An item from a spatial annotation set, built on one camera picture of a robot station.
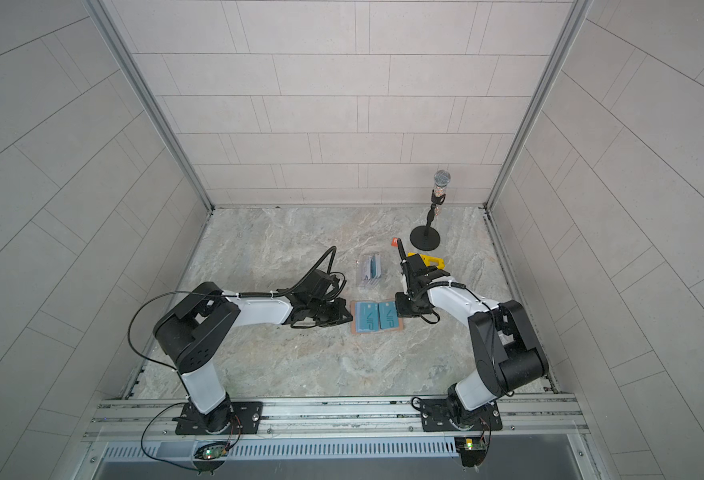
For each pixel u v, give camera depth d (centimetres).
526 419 71
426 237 107
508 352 43
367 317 87
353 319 87
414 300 68
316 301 73
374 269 93
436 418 71
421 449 68
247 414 71
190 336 46
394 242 105
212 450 64
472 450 68
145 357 47
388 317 87
